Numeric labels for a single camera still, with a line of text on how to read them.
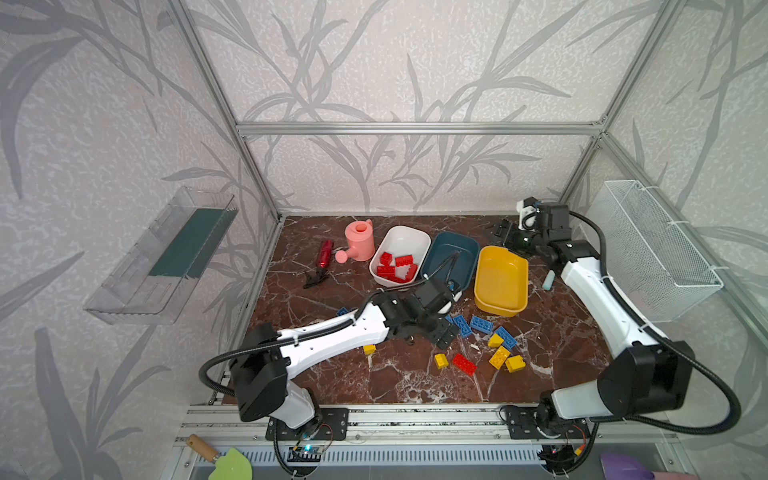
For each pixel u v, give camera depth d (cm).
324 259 104
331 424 74
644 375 41
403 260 104
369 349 85
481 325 89
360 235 101
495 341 86
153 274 64
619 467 67
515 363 83
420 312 58
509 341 86
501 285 96
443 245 109
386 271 102
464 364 82
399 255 106
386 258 103
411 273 97
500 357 84
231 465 68
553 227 61
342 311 51
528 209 73
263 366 40
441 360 82
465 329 89
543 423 67
